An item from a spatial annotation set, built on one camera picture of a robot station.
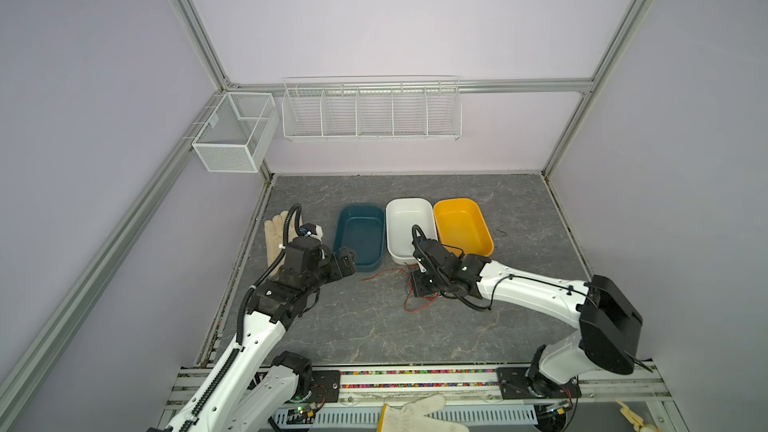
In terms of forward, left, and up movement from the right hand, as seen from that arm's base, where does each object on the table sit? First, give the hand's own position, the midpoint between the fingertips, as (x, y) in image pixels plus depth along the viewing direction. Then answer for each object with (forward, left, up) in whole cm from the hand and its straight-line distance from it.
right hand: (412, 284), depth 82 cm
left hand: (+2, +18, +9) cm, 21 cm away
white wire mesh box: (+47, +59, +16) cm, 77 cm away
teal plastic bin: (+22, +16, -5) cm, 28 cm away
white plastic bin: (+31, +2, -8) cm, 32 cm away
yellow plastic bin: (+25, -19, -10) cm, 33 cm away
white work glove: (-30, +1, -8) cm, 31 cm away
